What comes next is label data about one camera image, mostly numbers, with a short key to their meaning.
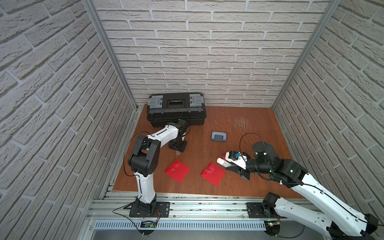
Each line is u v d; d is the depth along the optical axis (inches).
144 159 19.8
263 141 39.7
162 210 28.8
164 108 37.3
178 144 32.0
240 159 21.2
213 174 33.8
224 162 24.8
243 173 22.0
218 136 39.7
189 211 29.7
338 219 16.3
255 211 29.0
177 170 34.8
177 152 36.2
